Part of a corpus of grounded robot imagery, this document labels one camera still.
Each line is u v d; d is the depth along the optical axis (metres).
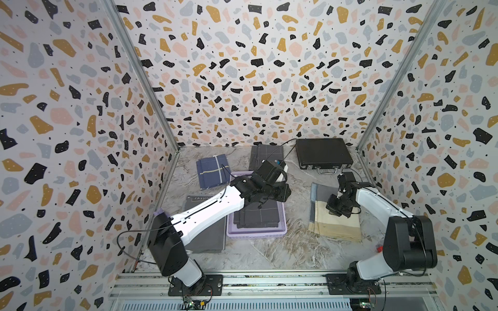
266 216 0.92
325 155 1.25
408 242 0.45
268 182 0.59
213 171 1.11
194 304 0.70
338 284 0.73
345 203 0.76
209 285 0.73
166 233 0.44
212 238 0.88
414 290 0.76
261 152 1.17
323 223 0.89
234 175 0.58
